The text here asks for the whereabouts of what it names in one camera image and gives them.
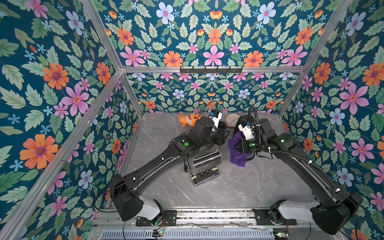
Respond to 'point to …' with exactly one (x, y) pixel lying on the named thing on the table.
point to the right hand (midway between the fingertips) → (238, 143)
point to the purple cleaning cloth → (237, 156)
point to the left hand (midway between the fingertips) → (228, 131)
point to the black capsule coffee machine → (251, 147)
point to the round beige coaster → (231, 119)
